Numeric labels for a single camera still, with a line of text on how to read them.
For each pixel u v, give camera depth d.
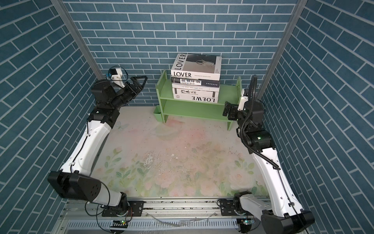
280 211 0.37
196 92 0.82
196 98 0.85
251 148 0.44
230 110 0.60
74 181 0.40
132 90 0.60
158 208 0.75
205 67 0.77
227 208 0.73
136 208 0.73
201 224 0.77
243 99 0.57
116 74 0.61
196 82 0.79
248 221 0.71
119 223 0.72
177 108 0.99
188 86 0.80
